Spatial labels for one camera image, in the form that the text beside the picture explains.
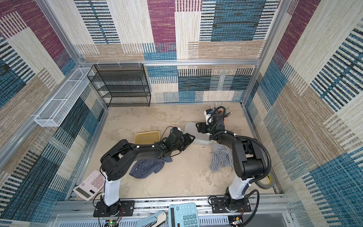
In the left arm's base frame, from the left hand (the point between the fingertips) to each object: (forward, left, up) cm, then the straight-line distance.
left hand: (195, 139), depth 90 cm
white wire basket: (+1, +71, +26) cm, 76 cm away
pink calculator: (-24, +59, -7) cm, 64 cm away
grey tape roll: (-24, -41, -6) cm, 48 cm away
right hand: (+11, -6, 0) cm, 12 cm away
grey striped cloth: (-8, -16, -6) cm, 19 cm away
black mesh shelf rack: (+44, +55, +10) cm, 71 cm away
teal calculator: (-39, +8, -7) cm, 40 cm away
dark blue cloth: (-15, +32, -6) cm, 36 cm away
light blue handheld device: (-41, +22, -6) cm, 47 cm away
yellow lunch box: (+7, +32, -7) cm, 33 cm away
